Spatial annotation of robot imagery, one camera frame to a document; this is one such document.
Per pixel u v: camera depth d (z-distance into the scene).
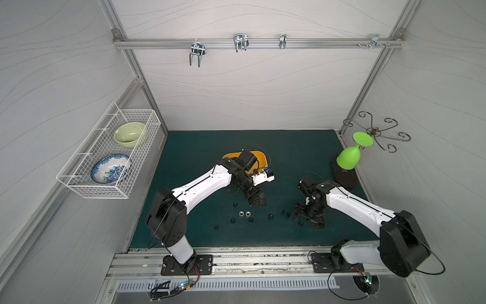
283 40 0.73
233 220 0.85
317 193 0.62
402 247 0.41
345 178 0.98
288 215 0.86
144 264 0.75
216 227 0.84
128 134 0.72
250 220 0.84
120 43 0.77
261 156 1.04
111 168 0.64
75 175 0.56
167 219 0.44
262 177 0.72
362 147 0.85
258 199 0.69
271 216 0.86
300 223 0.84
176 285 0.70
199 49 0.79
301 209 0.75
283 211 0.88
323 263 0.73
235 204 0.90
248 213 0.86
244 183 0.68
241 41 0.75
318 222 0.72
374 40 0.77
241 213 0.86
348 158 0.79
